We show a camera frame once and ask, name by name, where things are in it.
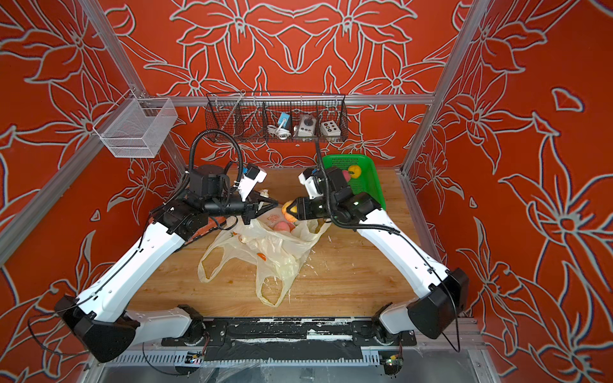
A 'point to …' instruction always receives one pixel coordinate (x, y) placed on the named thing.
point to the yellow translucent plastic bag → (274, 256)
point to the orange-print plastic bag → (262, 228)
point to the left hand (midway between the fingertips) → (276, 201)
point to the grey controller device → (306, 125)
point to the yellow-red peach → (285, 212)
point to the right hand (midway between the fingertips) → (284, 212)
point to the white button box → (330, 128)
